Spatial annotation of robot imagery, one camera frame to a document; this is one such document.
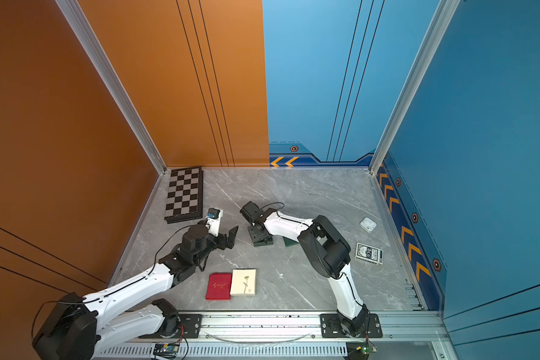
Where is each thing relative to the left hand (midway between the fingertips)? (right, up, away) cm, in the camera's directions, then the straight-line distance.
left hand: (228, 221), depth 84 cm
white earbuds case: (+58, -3, +13) cm, 60 cm away
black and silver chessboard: (-24, +7, +19) cm, 32 cm away
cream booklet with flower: (+6, -21, -5) cm, 23 cm away
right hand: (+11, -7, +12) cm, 18 cm away
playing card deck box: (+55, -14, +4) cm, 57 cm away
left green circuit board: (-17, -40, -12) cm, 45 cm away
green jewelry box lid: (+23, -10, +7) cm, 27 cm away
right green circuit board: (+46, -38, -14) cm, 62 cm away
